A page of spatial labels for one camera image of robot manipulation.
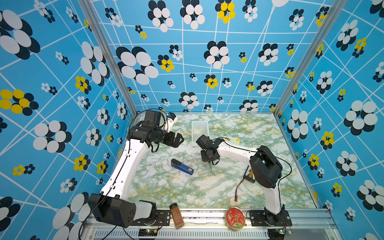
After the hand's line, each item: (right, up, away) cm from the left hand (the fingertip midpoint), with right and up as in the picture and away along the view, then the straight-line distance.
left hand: (176, 136), depth 75 cm
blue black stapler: (+2, -19, +13) cm, 23 cm away
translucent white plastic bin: (+12, +3, +33) cm, 35 cm away
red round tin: (+29, -39, -5) cm, 49 cm away
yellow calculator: (+35, -5, +26) cm, 44 cm away
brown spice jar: (+1, -38, -5) cm, 39 cm away
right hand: (+17, -15, +19) cm, 30 cm away
